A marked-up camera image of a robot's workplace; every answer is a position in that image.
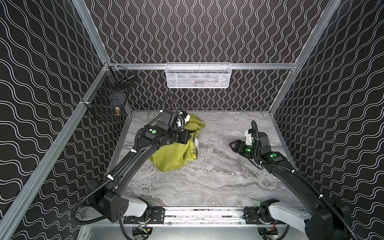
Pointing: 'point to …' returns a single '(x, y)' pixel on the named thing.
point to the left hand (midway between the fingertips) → (195, 136)
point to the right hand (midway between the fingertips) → (234, 146)
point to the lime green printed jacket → (170, 156)
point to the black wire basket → (107, 102)
